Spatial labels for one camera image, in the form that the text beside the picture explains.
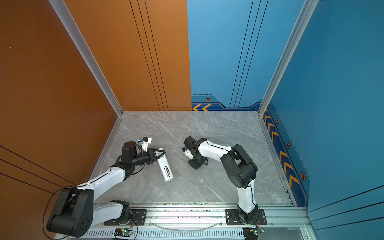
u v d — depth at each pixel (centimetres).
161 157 80
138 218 74
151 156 74
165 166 79
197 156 68
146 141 80
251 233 71
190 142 77
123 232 71
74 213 41
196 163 82
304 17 73
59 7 69
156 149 80
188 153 87
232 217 72
